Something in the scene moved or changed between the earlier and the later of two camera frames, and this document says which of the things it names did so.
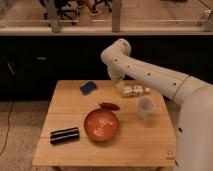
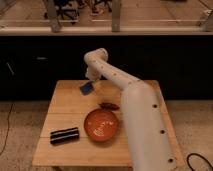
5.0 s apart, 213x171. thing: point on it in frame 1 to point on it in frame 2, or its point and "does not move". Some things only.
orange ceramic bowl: (100, 125) does not move
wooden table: (89, 124) does not move
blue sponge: (87, 88) does not move
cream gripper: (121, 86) to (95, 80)
